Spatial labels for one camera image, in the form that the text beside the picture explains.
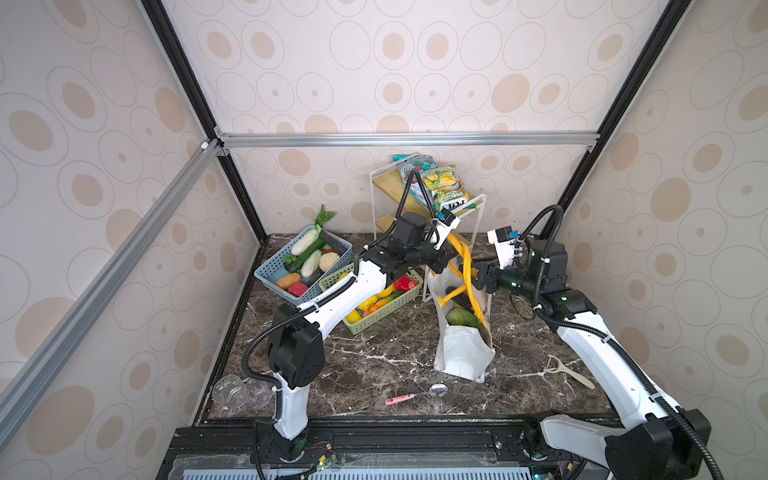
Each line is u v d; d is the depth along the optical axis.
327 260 1.03
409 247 0.62
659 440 0.38
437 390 0.80
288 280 1.00
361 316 0.92
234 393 0.82
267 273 1.03
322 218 1.11
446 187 0.79
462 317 0.87
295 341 0.47
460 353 0.80
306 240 1.09
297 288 0.99
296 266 1.04
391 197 0.87
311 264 1.06
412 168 0.90
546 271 0.55
